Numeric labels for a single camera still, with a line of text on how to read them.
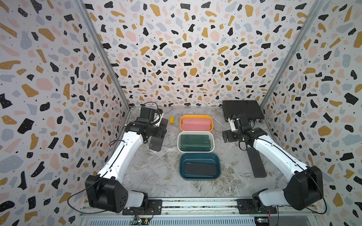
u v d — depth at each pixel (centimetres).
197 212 73
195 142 95
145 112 62
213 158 88
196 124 106
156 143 80
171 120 113
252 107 122
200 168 87
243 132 63
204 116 112
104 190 40
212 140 95
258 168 86
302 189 40
